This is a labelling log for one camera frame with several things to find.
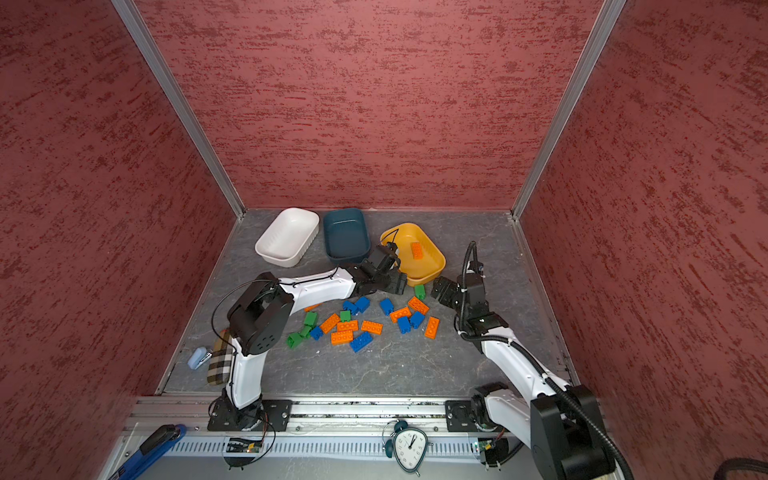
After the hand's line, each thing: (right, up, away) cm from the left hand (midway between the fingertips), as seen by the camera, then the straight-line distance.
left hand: (394, 282), depth 95 cm
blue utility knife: (-55, -34, -25) cm, 70 cm away
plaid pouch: (-48, -20, -16) cm, 54 cm away
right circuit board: (+25, -37, -24) cm, 51 cm away
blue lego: (-14, -7, -3) cm, 16 cm away
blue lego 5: (+7, -11, -3) cm, 14 cm away
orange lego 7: (-18, 0, -35) cm, 39 cm away
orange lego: (+8, +10, +12) cm, 18 cm away
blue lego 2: (-10, -6, -2) cm, 12 cm away
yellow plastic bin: (+14, +6, +10) cm, 18 cm away
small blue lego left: (-23, -14, -9) cm, 28 cm away
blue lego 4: (+3, -12, -4) cm, 13 cm away
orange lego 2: (-13, -12, -5) cm, 19 cm away
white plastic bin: (-43, +15, +22) cm, 50 cm away
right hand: (+14, -1, -7) cm, 16 cm away
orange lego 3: (-16, -15, -9) cm, 23 cm away
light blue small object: (-55, -19, -13) cm, 60 cm away
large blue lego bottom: (-10, -16, -9) cm, 21 cm away
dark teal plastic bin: (-18, +16, +16) cm, 29 cm away
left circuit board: (-39, -37, -22) cm, 59 cm away
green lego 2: (-15, -10, -4) cm, 19 cm away
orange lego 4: (-7, -13, -5) cm, 16 cm away
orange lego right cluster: (+3, -9, -2) cm, 10 cm away
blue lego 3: (-2, -8, -1) cm, 8 cm away
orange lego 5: (+8, -7, 0) cm, 11 cm away
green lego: (+8, -3, 0) cm, 9 cm away
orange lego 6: (+12, -13, -5) cm, 18 cm away
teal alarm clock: (+3, -33, -28) cm, 44 cm away
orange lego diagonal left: (-20, -12, -5) cm, 24 cm away
